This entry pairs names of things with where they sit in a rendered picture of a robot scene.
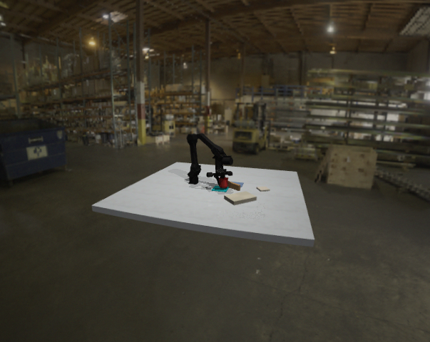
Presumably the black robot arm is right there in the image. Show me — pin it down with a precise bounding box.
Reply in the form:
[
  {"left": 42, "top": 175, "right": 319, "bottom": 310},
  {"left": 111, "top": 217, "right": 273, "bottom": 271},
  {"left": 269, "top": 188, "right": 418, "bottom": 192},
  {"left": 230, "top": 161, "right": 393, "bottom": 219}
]
[{"left": 186, "top": 133, "right": 233, "bottom": 185}]

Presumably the beige flat rectangular slab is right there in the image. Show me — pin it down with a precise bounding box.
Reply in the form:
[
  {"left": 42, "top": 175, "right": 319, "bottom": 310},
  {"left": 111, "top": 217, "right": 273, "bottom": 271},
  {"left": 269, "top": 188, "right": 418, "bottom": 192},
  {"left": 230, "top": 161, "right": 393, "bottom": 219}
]
[{"left": 224, "top": 191, "right": 257, "bottom": 205}]

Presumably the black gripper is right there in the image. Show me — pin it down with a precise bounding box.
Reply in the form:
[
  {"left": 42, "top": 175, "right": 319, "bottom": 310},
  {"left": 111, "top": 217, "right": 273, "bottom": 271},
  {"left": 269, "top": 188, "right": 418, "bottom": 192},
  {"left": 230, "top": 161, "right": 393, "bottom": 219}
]
[{"left": 207, "top": 165, "right": 232, "bottom": 186}]

